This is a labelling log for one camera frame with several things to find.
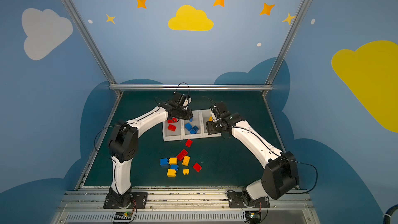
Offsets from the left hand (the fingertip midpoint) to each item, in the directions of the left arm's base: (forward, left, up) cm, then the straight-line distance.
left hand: (191, 113), depth 96 cm
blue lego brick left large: (-28, +14, -9) cm, 32 cm away
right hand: (-12, -13, +5) cm, 18 cm away
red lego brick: (-5, +13, -9) cm, 17 cm away
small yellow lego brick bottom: (-32, +2, -10) cm, 34 cm away
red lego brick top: (-15, +1, -11) cm, 19 cm away
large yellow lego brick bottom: (-33, +9, -10) cm, 36 cm away
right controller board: (-52, -32, -14) cm, 62 cm away
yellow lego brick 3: (-27, +9, -10) cm, 30 cm away
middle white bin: (+1, -4, -10) cm, 11 cm away
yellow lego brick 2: (-26, +2, -11) cm, 28 cm away
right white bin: (+2, -9, -5) cm, 10 cm away
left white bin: (-11, +14, -9) cm, 20 cm away
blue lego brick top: (-5, +2, -7) cm, 9 cm away
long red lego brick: (-23, +5, -10) cm, 26 cm away
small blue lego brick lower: (-30, +8, -10) cm, 33 cm away
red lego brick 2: (-30, -5, -10) cm, 32 cm away
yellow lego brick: (+2, -13, -8) cm, 15 cm away
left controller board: (-52, +31, -14) cm, 62 cm away
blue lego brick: (-8, -2, -8) cm, 11 cm away
